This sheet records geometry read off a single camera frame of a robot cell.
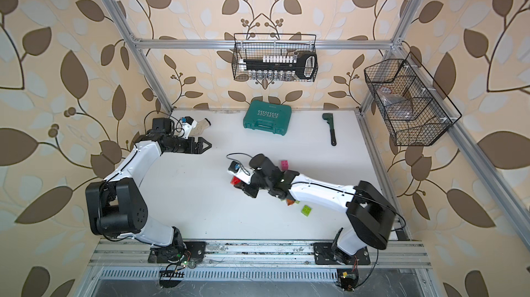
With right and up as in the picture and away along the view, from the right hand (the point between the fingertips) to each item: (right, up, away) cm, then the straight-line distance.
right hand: (239, 178), depth 79 cm
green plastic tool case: (+9, +26, +32) cm, 43 cm away
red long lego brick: (-1, 0, -2) cm, 3 cm away
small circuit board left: (-23, -33, -7) cm, 40 cm away
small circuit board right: (+40, -34, -7) cm, 53 cm away
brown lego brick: (+20, -11, +7) cm, 24 cm away
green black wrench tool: (+45, +25, +36) cm, 63 cm away
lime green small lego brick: (+27, -14, +4) cm, 30 cm away
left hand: (-19, +14, +8) cm, 24 cm away
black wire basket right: (+64, +26, -7) cm, 70 cm away
